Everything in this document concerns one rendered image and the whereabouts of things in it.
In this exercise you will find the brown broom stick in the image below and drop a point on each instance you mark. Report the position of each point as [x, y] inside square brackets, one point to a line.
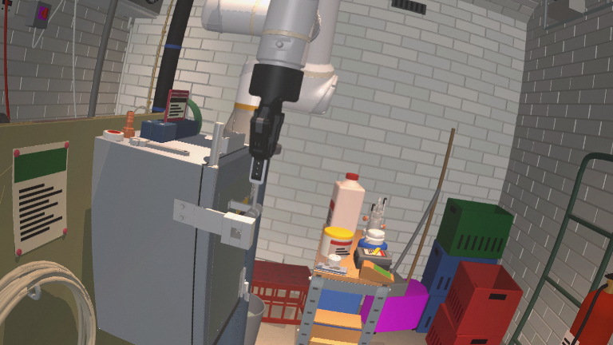
[433, 201]

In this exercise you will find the orange and green box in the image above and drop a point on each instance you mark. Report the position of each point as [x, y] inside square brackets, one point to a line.
[376, 273]

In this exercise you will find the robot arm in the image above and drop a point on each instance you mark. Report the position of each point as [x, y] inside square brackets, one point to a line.
[287, 24]

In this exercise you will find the grey wall box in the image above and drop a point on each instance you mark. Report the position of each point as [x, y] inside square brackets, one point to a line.
[38, 14]

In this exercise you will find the green crate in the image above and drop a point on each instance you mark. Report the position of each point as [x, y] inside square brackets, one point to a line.
[474, 230]

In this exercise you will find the blue strip with white cap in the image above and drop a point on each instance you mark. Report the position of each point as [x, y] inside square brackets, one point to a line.
[331, 266]

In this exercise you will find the blue shelf box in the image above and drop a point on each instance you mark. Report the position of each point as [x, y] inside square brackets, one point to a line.
[337, 301]

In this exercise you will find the green hand truck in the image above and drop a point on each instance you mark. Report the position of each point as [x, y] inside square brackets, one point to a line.
[562, 244]

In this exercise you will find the white tub with yellow lid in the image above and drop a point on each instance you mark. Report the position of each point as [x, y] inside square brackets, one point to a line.
[336, 242]

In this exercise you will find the red fire extinguisher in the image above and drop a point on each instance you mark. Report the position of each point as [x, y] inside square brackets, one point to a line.
[596, 316]

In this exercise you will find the grey wall pipe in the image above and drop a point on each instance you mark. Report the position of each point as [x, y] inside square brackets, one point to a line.
[103, 48]

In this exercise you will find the blue crate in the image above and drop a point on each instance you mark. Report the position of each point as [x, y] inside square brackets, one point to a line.
[438, 268]

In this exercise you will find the red bottle crate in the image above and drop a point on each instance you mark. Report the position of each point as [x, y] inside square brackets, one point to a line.
[280, 292]

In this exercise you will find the grey panel door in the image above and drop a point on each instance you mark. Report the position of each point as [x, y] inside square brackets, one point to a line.
[230, 273]

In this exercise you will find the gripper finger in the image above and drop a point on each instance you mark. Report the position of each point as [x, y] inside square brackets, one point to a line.
[278, 134]
[259, 143]

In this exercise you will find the white and blue jar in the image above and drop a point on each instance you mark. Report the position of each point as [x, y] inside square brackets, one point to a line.
[373, 239]

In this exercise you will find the olive backboard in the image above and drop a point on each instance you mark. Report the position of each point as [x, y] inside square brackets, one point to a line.
[48, 129]

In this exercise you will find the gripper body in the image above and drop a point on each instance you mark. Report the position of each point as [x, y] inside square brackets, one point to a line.
[276, 81]

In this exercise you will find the grey bucket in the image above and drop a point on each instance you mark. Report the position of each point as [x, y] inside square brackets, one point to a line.
[255, 318]

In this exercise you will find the white jug with red cap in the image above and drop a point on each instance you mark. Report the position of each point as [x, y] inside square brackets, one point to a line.
[346, 206]

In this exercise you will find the grey gas panel cabinet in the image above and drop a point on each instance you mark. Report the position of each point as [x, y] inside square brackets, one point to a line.
[143, 239]

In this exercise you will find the black box with yellow label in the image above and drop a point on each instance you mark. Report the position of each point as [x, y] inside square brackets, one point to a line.
[371, 258]

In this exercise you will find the grey tag rail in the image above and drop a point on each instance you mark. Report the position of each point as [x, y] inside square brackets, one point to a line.
[160, 146]

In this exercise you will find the white and red tape roll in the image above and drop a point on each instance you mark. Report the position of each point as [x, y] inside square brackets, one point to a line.
[114, 135]

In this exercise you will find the orange shelf box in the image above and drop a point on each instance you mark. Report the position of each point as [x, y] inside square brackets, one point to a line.
[335, 326]

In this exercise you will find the red gas-off tag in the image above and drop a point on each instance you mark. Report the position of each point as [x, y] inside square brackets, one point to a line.
[176, 105]

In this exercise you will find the thick black pipe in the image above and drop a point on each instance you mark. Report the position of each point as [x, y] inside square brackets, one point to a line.
[175, 43]

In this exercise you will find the black wall vent grille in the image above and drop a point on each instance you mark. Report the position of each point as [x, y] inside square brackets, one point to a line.
[408, 5]

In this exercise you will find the cream poster with green header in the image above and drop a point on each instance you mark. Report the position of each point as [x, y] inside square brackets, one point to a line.
[40, 201]

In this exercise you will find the metal shelf unit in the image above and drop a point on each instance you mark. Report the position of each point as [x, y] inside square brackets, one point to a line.
[354, 287]

